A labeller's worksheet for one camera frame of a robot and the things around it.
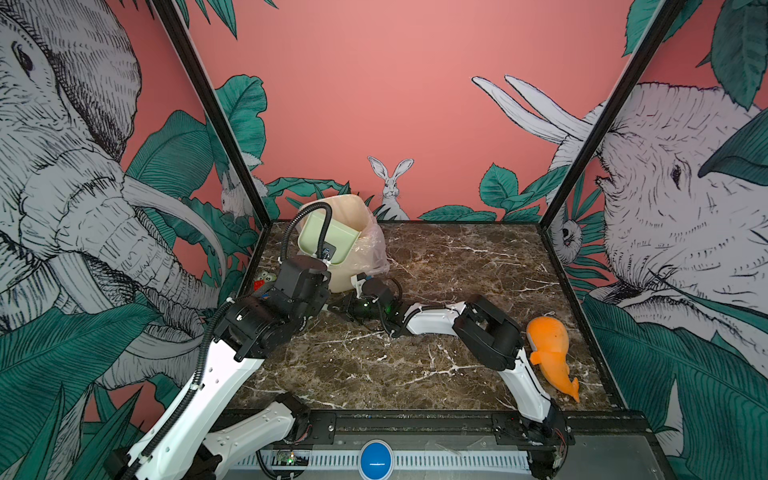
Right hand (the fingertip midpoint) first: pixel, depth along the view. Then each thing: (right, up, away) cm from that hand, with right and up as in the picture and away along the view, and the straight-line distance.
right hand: (321, 309), depth 82 cm
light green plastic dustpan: (+8, +20, -11) cm, 24 cm away
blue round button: (+16, -33, -13) cm, 39 cm away
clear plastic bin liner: (+14, +15, +4) cm, 21 cm away
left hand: (+1, +11, -17) cm, 21 cm away
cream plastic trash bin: (+8, +29, +13) cm, 33 cm away
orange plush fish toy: (+64, -9, -1) cm, 65 cm away
